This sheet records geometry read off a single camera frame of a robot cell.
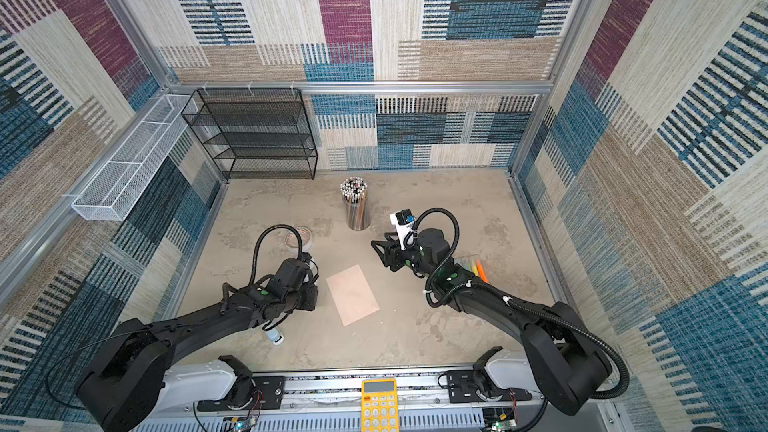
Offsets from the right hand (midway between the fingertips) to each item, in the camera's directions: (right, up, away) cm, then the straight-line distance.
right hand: (380, 243), depth 81 cm
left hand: (-19, -14, +7) cm, 25 cm away
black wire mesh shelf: (-47, +36, +29) cm, 66 cm away
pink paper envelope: (-8, -16, +9) cm, 21 cm away
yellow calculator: (0, -37, -10) cm, 38 cm away
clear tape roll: (-30, -2, +21) cm, 36 cm away
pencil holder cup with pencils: (-7, +11, +11) cm, 17 cm away
